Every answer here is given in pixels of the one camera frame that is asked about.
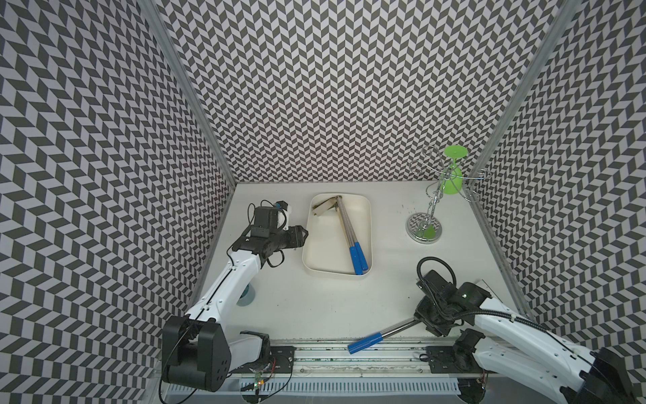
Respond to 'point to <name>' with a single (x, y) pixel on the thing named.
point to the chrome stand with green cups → (452, 173)
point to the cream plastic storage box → (325, 247)
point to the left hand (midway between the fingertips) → (300, 235)
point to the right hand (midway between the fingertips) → (418, 326)
